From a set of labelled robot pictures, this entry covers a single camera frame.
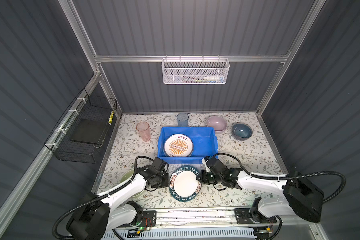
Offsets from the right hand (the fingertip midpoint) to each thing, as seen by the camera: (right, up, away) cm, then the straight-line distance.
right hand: (196, 179), depth 82 cm
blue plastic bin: (+8, +20, +22) cm, 31 cm away
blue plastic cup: (-8, +34, +18) cm, 39 cm away
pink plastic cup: (-33, +28, +15) cm, 46 cm away
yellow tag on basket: (-48, +33, -1) cm, 58 cm away
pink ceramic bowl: (+19, +32, +29) cm, 48 cm away
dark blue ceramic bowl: (+34, +26, +24) cm, 49 cm away
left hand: (-15, -2, +2) cm, 16 cm away
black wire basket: (-60, +40, -3) cm, 72 cm away
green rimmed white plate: (-7, -3, -1) cm, 8 cm away
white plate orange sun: (-10, +17, +17) cm, 26 cm away
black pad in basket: (-56, +28, -7) cm, 62 cm away
